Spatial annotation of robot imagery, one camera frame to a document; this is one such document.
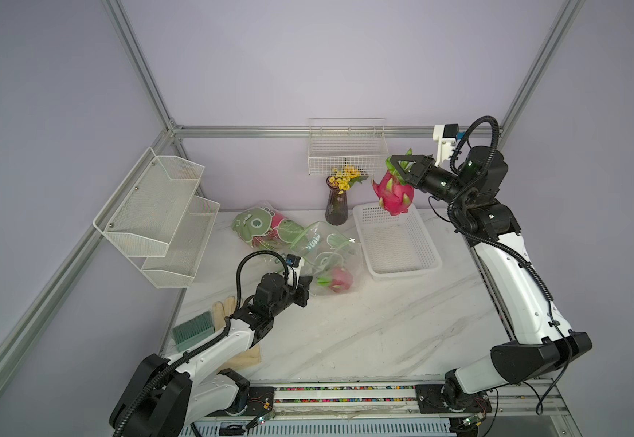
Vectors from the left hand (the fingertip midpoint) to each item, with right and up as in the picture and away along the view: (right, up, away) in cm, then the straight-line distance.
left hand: (309, 280), depth 84 cm
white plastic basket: (+33, +10, +23) cm, 41 cm away
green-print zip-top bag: (+7, +7, -9) cm, 14 cm away
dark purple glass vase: (+10, +24, +27) cm, 37 cm away
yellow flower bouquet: (+12, +36, +14) cm, 41 cm away
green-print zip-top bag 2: (-19, +18, +20) cm, 33 cm away
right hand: (+20, +31, -21) cm, 43 cm away
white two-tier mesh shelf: (-48, +19, +1) cm, 52 cm away
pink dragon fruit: (+10, -1, +4) cm, 10 cm away
